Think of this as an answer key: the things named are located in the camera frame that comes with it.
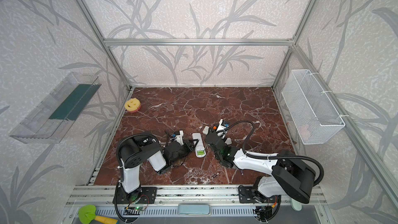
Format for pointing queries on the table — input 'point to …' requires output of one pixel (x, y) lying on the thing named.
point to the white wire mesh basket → (311, 116)
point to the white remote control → (199, 150)
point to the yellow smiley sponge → (132, 105)
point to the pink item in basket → (304, 131)
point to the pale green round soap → (296, 206)
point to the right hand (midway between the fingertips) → (210, 124)
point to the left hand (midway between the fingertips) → (201, 137)
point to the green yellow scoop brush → (87, 214)
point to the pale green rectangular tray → (194, 209)
